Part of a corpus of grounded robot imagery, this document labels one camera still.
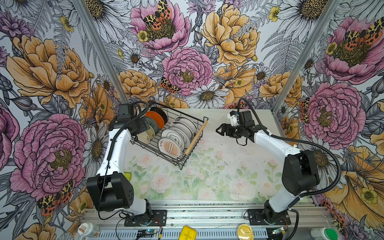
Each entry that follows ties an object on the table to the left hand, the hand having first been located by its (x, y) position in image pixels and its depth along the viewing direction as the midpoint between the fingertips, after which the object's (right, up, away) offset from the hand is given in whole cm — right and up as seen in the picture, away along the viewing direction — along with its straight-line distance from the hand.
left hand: (140, 132), depth 82 cm
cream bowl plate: (-1, -3, +12) cm, 12 cm away
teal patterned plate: (+1, +5, +20) cm, 21 cm away
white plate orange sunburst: (+14, -10, +9) cm, 19 cm away
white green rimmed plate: (+26, +6, +13) cm, 29 cm away
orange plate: (+4, +9, +20) cm, 22 cm away
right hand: (+45, -2, +7) cm, 46 cm away
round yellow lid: (+53, -46, -11) cm, 71 cm away
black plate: (+6, +13, +23) cm, 27 cm away
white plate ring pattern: (+17, -2, +9) cm, 20 cm away
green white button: (+83, -41, -19) cm, 95 cm away
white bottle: (-15, -40, -18) cm, 46 cm away
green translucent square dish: (-9, -25, +5) cm, 27 cm away
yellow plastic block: (+26, -46, -12) cm, 54 cm away
